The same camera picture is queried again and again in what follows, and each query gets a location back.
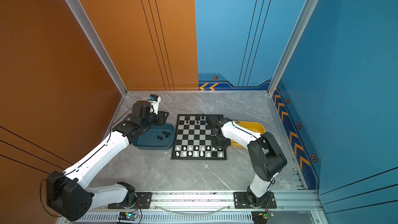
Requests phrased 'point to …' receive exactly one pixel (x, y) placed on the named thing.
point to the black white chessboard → (193, 139)
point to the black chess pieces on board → (197, 122)
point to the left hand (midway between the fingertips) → (166, 111)
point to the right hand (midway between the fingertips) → (217, 147)
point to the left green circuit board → (127, 215)
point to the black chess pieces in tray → (167, 134)
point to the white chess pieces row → (208, 151)
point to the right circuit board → (261, 216)
